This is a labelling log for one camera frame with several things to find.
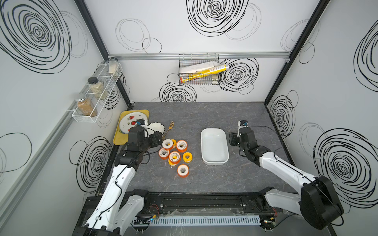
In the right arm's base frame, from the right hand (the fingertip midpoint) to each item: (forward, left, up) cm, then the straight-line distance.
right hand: (233, 134), depth 86 cm
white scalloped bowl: (+11, +53, -10) cm, 55 cm away
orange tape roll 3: (-8, +42, -11) cm, 44 cm away
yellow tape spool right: (-10, +27, -11) cm, 31 cm away
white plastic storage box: (-2, +10, -12) cm, 16 cm away
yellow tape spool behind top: (-2, +36, -9) cm, 37 cm away
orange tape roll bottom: (-18, +29, -12) cm, 36 cm away
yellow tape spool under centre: (-14, +38, -11) cm, 42 cm away
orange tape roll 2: (-4, +31, -8) cm, 32 cm away
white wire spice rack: (+30, +81, +15) cm, 88 cm away
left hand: (-6, +44, +8) cm, 45 cm away
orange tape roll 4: (-11, +35, -9) cm, 38 cm away
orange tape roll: (-2, +40, -9) cm, 42 cm away
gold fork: (+17, +40, -12) cm, 45 cm away
